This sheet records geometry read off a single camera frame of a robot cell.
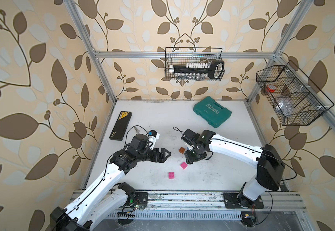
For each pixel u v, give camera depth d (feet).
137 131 3.39
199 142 1.92
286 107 2.31
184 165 2.77
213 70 2.75
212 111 3.51
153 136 2.23
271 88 2.64
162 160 2.11
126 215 2.39
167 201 2.47
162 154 2.15
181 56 2.99
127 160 1.70
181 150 3.00
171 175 2.69
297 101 2.37
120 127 3.34
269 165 1.41
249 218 2.32
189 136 2.10
